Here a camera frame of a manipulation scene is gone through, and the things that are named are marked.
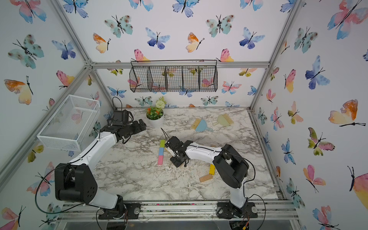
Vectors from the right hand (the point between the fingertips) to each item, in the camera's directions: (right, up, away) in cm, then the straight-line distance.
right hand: (177, 159), depth 89 cm
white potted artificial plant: (-15, +26, +8) cm, 31 cm away
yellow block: (+21, -6, -1) cm, 22 cm away
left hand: (-22, +21, -1) cm, 30 cm away
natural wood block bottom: (+17, -10, -4) cm, 20 cm away
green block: (-11, +8, +11) cm, 18 cm away
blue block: (-12, +3, +7) cm, 14 cm away
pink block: (-11, -1, +4) cm, 12 cm away
